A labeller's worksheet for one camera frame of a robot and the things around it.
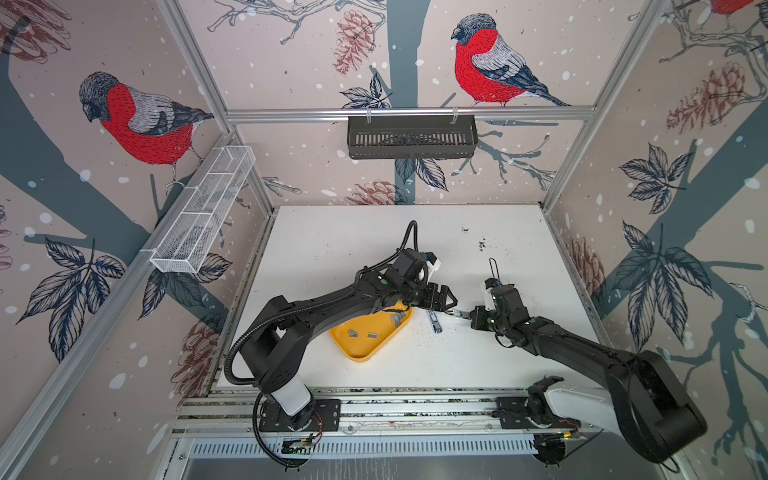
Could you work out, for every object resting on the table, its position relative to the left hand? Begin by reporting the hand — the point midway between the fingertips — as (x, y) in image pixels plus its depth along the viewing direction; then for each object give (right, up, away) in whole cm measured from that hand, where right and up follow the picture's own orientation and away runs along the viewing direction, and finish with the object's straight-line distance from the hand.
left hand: (447, 303), depth 77 cm
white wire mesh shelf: (-65, +14, -9) cm, 67 cm away
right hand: (+9, -7, +12) cm, 16 cm away
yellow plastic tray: (-24, -13, +9) cm, 29 cm away
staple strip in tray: (-13, -8, +13) cm, 20 cm away
